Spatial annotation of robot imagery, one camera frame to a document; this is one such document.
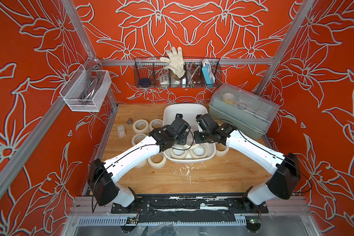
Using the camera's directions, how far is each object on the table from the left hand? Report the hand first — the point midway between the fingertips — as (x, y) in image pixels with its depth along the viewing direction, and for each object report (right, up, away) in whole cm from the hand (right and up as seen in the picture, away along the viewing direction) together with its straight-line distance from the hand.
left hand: (182, 133), depth 77 cm
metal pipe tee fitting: (-38, +6, +29) cm, 48 cm away
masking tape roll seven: (+25, -11, +11) cm, 29 cm away
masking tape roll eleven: (+11, -13, +15) cm, 23 cm away
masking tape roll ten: (-15, -18, +10) cm, 25 cm away
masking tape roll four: (-30, +3, +29) cm, 41 cm away
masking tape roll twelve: (-24, -19, +8) cm, 32 cm away
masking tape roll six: (-1, -13, +14) cm, 19 cm away
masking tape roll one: (-19, +4, +29) cm, 35 cm away
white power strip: (-11, +34, +17) cm, 39 cm away
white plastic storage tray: (+7, +13, +33) cm, 36 cm away
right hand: (+6, -2, +2) cm, 6 cm away
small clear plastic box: (-42, -2, +23) cm, 48 cm away
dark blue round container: (-25, +33, +22) cm, 47 cm away
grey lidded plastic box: (+40, +12, +11) cm, 44 cm away
